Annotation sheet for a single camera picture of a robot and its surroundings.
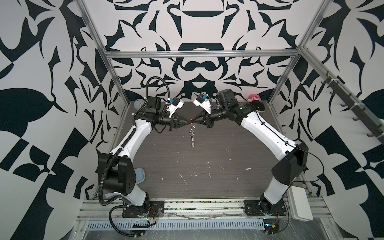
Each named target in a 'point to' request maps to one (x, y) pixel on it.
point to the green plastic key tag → (194, 129)
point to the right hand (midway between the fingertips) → (193, 119)
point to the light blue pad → (140, 175)
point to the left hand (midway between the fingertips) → (191, 120)
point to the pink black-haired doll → (256, 100)
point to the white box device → (299, 204)
